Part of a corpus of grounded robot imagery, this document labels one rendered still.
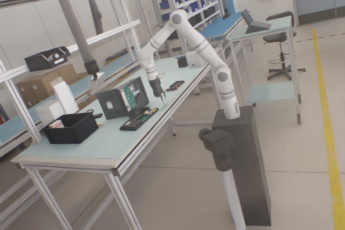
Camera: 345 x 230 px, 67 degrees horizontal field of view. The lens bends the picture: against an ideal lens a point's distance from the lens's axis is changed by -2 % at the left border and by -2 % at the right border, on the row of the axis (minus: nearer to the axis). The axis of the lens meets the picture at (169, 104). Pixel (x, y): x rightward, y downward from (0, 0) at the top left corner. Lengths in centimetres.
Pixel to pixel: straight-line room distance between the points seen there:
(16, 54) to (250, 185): 527
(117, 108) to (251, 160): 93
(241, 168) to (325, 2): 664
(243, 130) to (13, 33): 536
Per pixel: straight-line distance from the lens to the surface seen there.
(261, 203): 200
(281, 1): 793
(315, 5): 802
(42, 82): 514
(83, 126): 173
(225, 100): 164
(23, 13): 653
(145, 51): 166
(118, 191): 151
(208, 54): 158
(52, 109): 198
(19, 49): 623
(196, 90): 455
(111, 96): 180
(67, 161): 158
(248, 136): 166
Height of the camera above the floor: 163
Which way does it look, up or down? 21 degrees down
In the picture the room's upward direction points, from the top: 18 degrees counter-clockwise
